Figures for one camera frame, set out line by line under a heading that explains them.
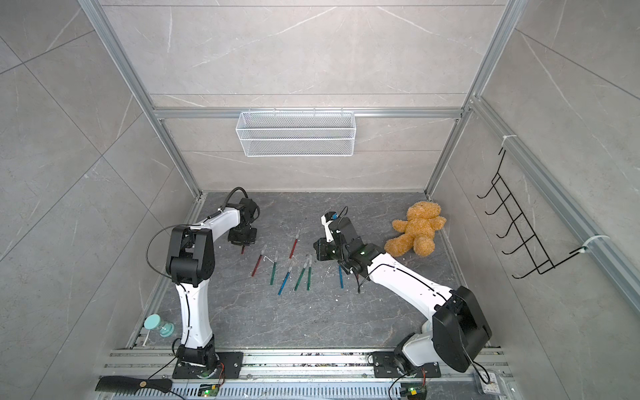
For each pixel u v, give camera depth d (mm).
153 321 731
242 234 887
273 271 936
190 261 572
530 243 638
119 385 701
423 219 989
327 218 739
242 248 1007
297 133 1005
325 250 715
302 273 929
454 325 399
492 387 686
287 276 925
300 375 730
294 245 1009
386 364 734
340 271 929
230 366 736
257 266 951
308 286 901
